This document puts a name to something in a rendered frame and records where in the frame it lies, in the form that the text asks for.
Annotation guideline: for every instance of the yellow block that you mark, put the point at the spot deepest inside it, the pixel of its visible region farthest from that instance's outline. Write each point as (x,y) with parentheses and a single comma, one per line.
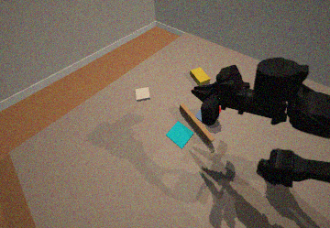
(199,76)

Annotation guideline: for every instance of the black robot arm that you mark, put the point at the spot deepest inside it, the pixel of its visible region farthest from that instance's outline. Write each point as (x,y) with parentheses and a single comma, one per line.
(278,81)

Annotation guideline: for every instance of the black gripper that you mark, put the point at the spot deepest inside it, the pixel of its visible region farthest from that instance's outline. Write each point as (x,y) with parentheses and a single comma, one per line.
(209,94)

